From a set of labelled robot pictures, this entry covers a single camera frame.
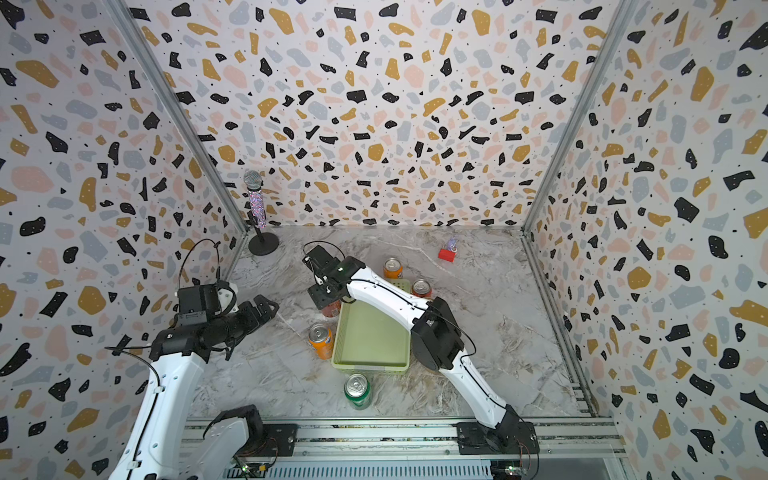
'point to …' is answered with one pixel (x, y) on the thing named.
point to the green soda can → (357, 390)
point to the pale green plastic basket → (366, 339)
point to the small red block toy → (447, 255)
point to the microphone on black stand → (266, 244)
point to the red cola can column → (332, 310)
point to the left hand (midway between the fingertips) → (267, 312)
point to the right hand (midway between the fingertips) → (323, 294)
